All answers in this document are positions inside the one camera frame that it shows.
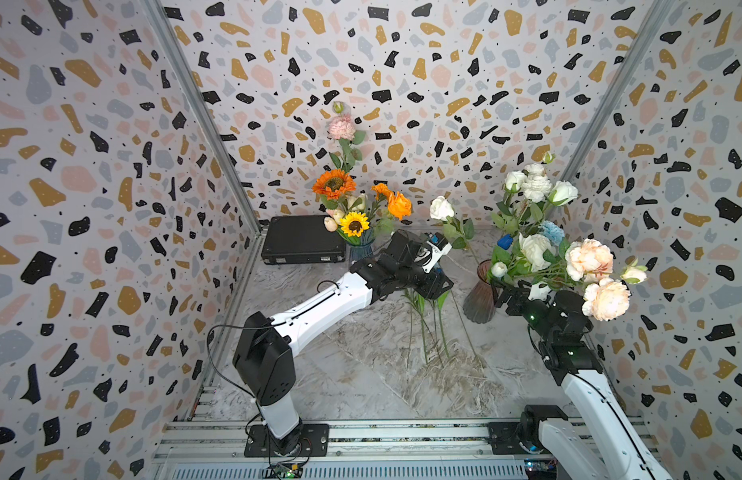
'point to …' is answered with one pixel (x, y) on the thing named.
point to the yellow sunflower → (354, 223)
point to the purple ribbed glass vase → (360, 244)
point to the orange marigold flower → (380, 188)
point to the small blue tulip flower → (440, 301)
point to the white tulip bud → (499, 269)
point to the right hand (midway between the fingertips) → (507, 281)
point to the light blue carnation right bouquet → (552, 232)
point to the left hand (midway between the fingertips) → (449, 277)
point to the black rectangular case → (302, 239)
